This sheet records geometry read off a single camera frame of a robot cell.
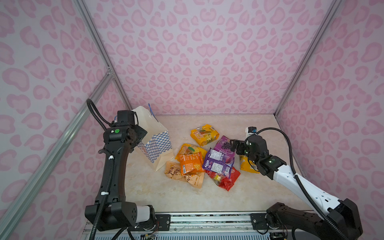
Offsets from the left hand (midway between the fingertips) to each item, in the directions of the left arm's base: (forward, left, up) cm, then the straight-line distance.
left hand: (138, 134), depth 74 cm
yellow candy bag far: (+15, -34, -22) cm, 43 cm away
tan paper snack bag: (-10, -15, -21) cm, 28 cm away
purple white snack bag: (-6, -40, -20) cm, 46 cm away
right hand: (0, -51, -7) cm, 51 cm away
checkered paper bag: (-2, -7, -10) cm, 12 cm away
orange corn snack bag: (-7, -26, -18) cm, 32 cm away
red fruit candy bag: (-16, -43, -24) cm, 52 cm away
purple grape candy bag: (+5, -45, -20) cm, 50 cm away
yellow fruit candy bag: (+5, -23, -22) cm, 32 cm away
